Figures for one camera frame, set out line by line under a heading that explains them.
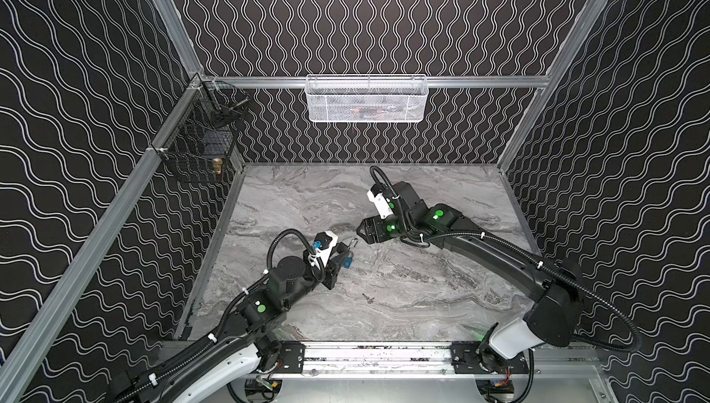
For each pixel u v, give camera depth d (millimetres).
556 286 429
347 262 918
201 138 918
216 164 822
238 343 508
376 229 671
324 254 608
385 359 761
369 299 850
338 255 715
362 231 727
